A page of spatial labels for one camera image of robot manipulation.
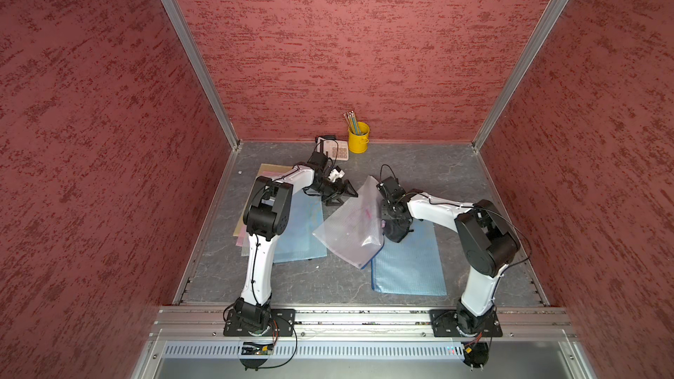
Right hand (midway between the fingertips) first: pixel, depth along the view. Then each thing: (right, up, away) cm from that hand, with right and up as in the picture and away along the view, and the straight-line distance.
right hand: (390, 215), depth 97 cm
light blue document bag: (-32, -7, -5) cm, 33 cm away
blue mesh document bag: (+5, -15, -12) cm, 19 cm away
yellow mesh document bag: (-51, +17, +13) cm, 55 cm away
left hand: (-15, +5, 0) cm, 16 cm away
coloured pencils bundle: (-14, +38, +13) cm, 43 cm away
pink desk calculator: (-21, +26, +21) cm, 39 cm away
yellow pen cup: (-11, +29, +16) cm, 35 cm away
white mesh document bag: (-14, -5, -3) cm, 15 cm away
